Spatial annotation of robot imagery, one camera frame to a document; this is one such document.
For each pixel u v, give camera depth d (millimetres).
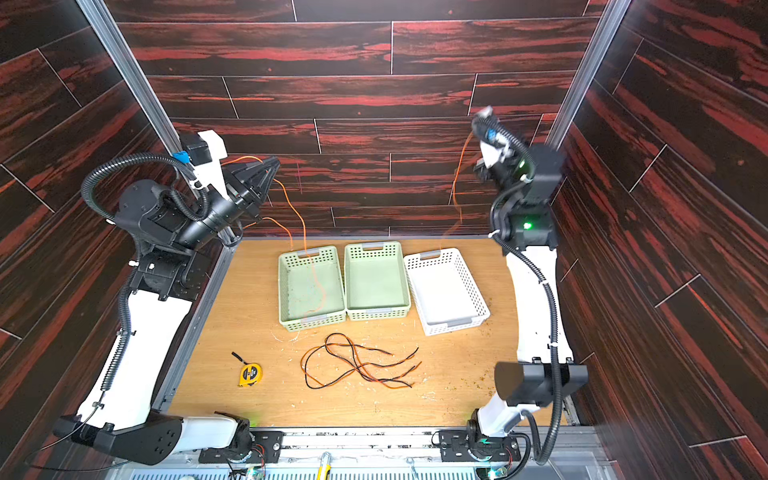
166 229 402
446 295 1079
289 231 1731
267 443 740
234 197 442
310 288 1048
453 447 733
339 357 871
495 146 482
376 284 1052
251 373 842
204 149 387
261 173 470
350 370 863
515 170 515
